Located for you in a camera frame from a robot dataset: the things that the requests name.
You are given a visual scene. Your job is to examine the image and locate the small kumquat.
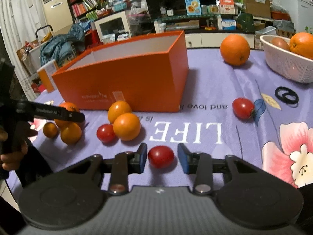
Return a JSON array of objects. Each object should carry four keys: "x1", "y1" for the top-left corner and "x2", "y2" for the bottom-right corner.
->
[{"x1": 42, "y1": 122, "x2": 59, "y2": 138}]

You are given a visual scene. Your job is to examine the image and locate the big orange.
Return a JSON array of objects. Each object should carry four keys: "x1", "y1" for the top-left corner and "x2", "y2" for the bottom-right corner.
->
[{"x1": 54, "y1": 102, "x2": 80, "y2": 128}]

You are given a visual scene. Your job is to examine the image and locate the cherry tomato front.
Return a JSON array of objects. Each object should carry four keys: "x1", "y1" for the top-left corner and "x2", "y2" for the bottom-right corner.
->
[{"x1": 148, "y1": 145, "x2": 174, "y2": 169}]

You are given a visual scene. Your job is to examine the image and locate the cherry tomato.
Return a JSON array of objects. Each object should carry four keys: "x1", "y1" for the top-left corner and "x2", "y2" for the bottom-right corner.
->
[
  {"x1": 148, "y1": 145, "x2": 174, "y2": 169},
  {"x1": 97, "y1": 124, "x2": 116, "y2": 144},
  {"x1": 232, "y1": 98, "x2": 255, "y2": 120}
]

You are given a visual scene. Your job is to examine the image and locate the person left hand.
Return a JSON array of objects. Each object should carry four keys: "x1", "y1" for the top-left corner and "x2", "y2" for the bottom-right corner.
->
[{"x1": 1, "y1": 128, "x2": 38, "y2": 171}]

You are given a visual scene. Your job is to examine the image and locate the cherry tomato beside kumquats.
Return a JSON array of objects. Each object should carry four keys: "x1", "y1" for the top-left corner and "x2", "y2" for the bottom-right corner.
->
[{"x1": 97, "y1": 124, "x2": 116, "y2": 144}]

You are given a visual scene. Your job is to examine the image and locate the orange white canister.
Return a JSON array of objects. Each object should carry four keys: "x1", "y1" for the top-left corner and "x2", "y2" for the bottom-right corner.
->
[{"x1": 37, "y1": 60, "x2": 58, "y2": 93}]

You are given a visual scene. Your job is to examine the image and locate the blue jacket on chair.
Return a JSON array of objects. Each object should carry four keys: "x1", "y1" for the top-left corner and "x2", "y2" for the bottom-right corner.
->
[{"x1": 39, "y1": 24, "x2": 85, "y2": 66}]

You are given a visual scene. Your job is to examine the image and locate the cherry tomato far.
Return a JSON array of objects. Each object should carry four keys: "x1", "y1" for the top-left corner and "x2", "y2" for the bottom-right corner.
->
[{"x1": 232, "y1": 98, "x2": 255, "y2": 120}]

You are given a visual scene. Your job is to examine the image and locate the purple floral tablecloth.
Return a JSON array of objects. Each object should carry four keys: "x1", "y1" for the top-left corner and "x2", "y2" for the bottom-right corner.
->
[{"x1": 34, "y1": 49, "x2": 312, "y2": 187}]

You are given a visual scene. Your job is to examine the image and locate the orange cardboard box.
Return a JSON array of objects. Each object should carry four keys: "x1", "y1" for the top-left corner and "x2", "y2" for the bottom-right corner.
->
[{"x1": 52, "y1": 31, "x2": 189, "y2": 112}]

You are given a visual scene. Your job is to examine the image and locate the white microwave oven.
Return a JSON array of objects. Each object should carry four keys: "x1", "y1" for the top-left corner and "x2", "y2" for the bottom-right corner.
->
[{"x1": 94, "y1": 10, "x2": 133, "y2": 43}]

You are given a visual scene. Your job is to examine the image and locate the large orange on table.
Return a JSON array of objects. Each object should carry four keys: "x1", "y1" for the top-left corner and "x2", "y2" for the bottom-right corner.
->
[{"x1": 220, "y1": 34, "x2": 250, "y2": 66}]

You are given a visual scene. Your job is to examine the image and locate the white fruit basket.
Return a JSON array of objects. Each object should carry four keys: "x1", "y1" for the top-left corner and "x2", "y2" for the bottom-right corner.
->
[{"x1": 260, "y1": 34, "x2": 313, "y2": 84}]

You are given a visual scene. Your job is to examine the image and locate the brown fruit in basket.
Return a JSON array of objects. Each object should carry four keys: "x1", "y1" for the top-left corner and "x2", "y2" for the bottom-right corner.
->
[{"x1": 270, "y1": 37, "x2": 290, "y2": 51}]

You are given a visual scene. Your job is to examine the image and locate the orange in basket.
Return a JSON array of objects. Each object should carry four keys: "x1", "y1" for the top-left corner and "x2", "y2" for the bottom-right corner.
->
[{"x1": 289, "y1": 32, "x2": 313, "y2": 60}]

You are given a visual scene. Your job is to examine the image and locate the blue snack box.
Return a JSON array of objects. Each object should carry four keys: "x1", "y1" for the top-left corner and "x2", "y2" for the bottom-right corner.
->
[{"x1": 185, "y1": 0, "x2": 202, "y2": 16}]

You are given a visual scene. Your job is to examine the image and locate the white freezer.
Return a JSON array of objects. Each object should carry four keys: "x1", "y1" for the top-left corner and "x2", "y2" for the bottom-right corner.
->
[{"x1": 278, "y1": 0, "x2": 313, "y2": 34}]

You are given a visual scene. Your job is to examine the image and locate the black hair ties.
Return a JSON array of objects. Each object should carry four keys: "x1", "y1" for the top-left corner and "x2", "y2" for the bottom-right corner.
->
[{"x1": 274, "y1": 86, "x2": 299, "y2": 105}]

